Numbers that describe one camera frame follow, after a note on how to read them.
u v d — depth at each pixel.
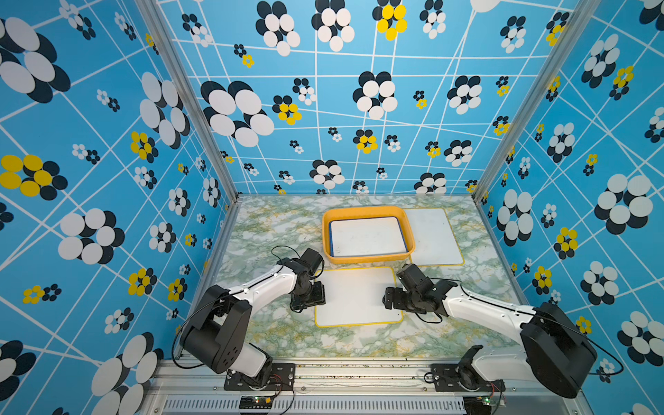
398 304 0.77
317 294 0.77
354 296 0.88
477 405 0.69
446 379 0.72
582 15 0.68
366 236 1.06
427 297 0.64
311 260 0.72
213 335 0.43
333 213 1.08
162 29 0.71
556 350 0.41
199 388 0.72
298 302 0.77
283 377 0.73
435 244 1.03
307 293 0.74
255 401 0.72
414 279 0.68
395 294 0.79
